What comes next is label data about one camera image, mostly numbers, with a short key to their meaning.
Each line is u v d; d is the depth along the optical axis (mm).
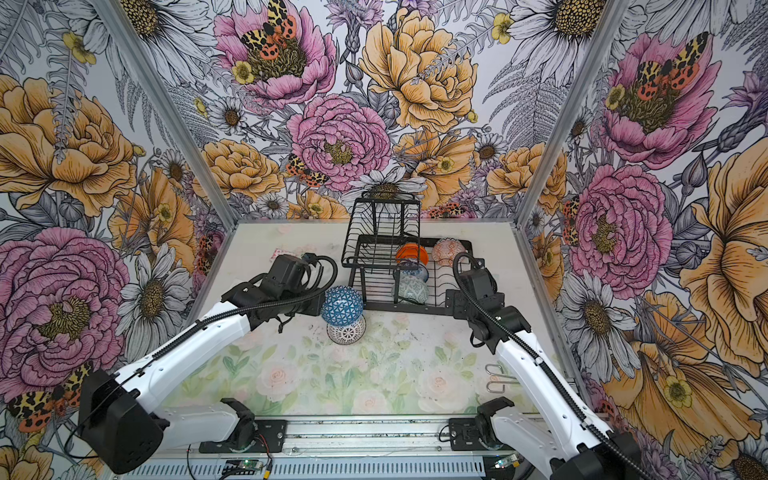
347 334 900
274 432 748
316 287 672
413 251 948
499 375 837
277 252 1118
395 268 782
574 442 393
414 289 975
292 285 630
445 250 1084
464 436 739
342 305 852
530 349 482
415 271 1023
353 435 761
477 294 575
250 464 710
